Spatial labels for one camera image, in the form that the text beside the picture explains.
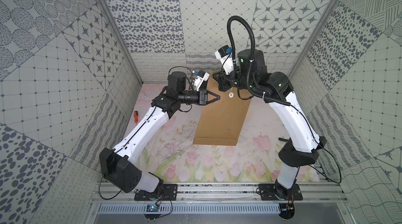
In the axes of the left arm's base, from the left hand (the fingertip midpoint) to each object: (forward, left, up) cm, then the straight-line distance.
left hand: (224, 101), depth 62 cm
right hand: (+7, +4, +7) cm, 10 cm away
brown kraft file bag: (-5, +1, -6) cm, 8 cm away
